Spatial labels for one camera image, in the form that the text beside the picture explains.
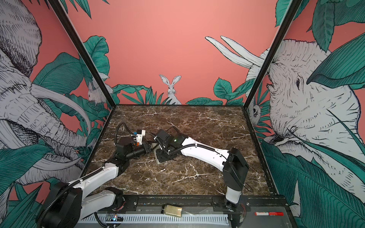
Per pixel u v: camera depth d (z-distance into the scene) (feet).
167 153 1.78
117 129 3.49
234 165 1.42
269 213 2.32
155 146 2.56
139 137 2.51
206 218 2.31
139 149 2.37
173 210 2.26
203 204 2.45
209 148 1.59
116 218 2.30
